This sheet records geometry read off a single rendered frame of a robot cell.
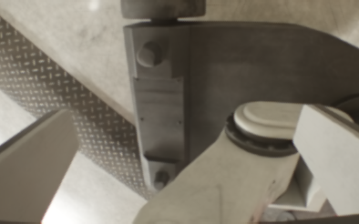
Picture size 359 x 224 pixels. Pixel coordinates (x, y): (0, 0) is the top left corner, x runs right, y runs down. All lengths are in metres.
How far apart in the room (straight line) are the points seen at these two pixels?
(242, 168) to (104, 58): 0.58
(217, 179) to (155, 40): 0.28
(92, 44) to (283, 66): 0.58
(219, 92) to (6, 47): 0.79
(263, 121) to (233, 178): 0.11
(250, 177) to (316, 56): 0.30
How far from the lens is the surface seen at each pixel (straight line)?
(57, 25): 0.82
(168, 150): 0.57
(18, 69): 0.96
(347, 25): 0.70
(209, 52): 0.45
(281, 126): 0.36
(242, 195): 0.29
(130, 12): 0.46
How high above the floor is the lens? 0.61
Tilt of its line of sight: 59 degrees down
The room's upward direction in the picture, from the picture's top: 158 degrees counter-clockwise
